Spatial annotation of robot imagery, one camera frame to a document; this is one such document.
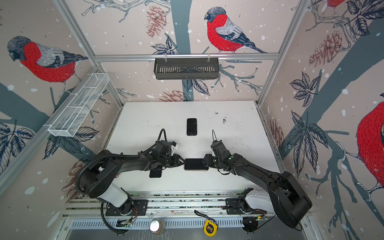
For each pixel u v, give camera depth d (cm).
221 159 66
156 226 60
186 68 107
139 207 73
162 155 74
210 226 67
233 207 73
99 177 45
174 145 85
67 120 72
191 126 107
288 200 41
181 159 85
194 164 86
